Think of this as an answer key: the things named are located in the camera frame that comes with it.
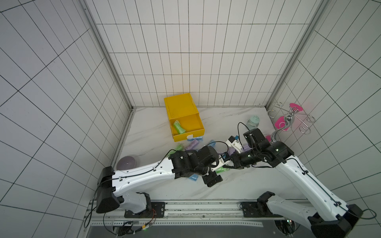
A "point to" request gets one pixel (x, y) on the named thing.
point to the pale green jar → (253, 122)
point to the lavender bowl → (125, 162)
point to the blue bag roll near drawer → (199, 139)
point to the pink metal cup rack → (284, 120)
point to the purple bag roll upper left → (192, 145)
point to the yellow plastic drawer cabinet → (182, 107)
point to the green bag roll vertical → (178, 127)
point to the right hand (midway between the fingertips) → (223, 162)
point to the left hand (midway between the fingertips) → (211, 174)
